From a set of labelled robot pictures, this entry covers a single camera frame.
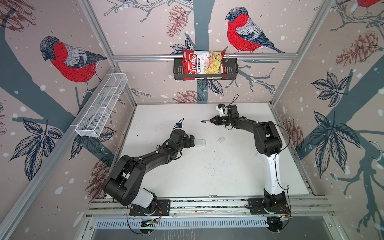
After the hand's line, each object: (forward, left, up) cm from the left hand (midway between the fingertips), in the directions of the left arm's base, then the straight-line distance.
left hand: (188, 137), depth 90 cm
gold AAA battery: (+19, -10, -9) cm, 23 cm away
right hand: (+16, -15, -6) cm, 23 cm away
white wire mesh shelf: (-2, +47, +21) cm, 51 cm away
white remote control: (+2, -7, -9) cm, 11 cm away
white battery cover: (+3, -22, -8) cm, 23 cm away
